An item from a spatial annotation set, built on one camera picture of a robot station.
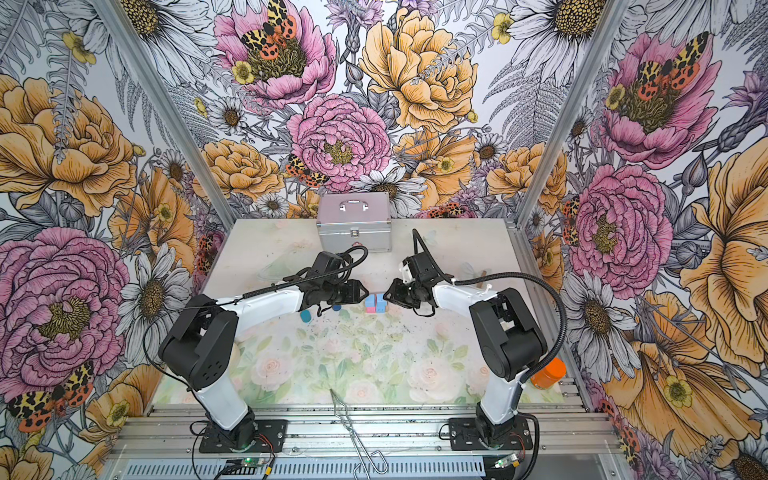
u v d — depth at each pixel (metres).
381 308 0.94
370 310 0.94
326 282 0.74
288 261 1.09
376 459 0.72
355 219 1.02
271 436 0.75
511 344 0.49
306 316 0.96
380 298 0.94
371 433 0.76
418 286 0.75
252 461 0.71
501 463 0.72
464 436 0.73
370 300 0.94
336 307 0.97
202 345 0.47
